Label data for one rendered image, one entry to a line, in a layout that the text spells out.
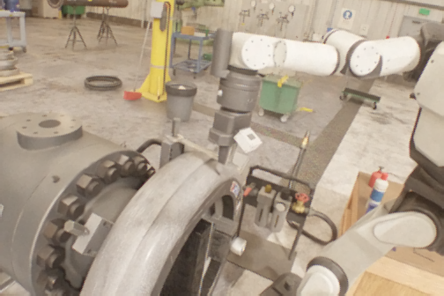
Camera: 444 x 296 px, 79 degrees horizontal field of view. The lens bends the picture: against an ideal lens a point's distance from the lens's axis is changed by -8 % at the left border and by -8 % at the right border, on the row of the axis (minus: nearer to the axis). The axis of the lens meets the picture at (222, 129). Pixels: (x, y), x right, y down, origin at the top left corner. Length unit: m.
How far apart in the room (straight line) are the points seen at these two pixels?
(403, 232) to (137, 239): 0.61
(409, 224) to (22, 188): 1.02
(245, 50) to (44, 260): 0.73
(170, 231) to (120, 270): 0.12
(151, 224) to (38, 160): 0.49
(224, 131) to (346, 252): 0.55
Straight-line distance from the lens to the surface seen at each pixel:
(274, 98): 4.06
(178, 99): 3.50
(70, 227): 0.59
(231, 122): 0.60
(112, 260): 0.64
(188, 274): 0.85
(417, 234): 0.82
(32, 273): 0.97
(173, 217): 0.64
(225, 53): 0.59
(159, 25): 4.24
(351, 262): 0.97
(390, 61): 0.79
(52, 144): 1.02
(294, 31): 7.17
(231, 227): 0.84
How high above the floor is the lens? 1.35
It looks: 23 degrees down
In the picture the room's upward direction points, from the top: 9 degrees clockwise
